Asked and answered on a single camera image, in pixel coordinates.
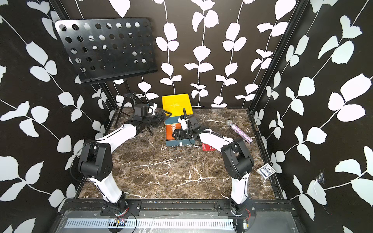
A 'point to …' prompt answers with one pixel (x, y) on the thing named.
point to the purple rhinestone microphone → (229, 123)
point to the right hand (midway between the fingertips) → (175, 132)
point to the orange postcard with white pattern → (170, 129)
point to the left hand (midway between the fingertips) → (170, 115)
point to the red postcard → (206, 147)
